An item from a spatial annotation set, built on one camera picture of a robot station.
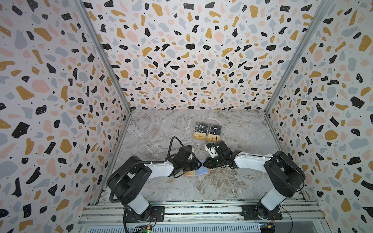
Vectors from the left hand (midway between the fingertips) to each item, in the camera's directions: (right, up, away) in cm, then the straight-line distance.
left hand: (205, 164), depth 87 cm
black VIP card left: (-2, +22, +13) cm, 25 cm away
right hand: (+1, -1, +2) cm, 2 cm away
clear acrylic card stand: (-1, +15, +13) cm, 20 cm away
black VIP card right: (+7, +20, +13) cm, 25 cm away
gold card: (+4, +15, +11) cm, 19 cm away
